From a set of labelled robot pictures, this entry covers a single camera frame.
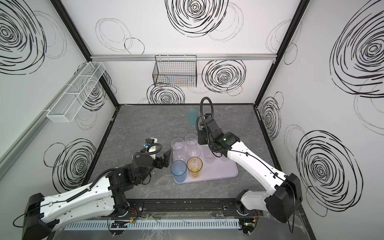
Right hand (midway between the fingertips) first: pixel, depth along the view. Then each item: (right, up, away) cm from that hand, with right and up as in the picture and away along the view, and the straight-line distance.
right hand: (200, 134), depth 78 cm
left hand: (-18, -7, -4) cm, 20 cm away
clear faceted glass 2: (-5, -6, +18) cm, 20 cm away
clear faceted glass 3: (-12, -13, +6) cm, 19 cm away
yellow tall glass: (-3, -17, +2) cm, 17 cm away
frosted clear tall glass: (+6, -14, +13) cm, 20 cm away
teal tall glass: (-4, +11, +27) cm, 29 cm away
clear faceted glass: (-14, -9, +15) cm, 22 cm away
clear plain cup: (-3, -11, +10) cm, 15 cm away
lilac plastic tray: (+9, -21, +10) cm, 25 cm away
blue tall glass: (-11, -18, 0) cm, 22 cm away
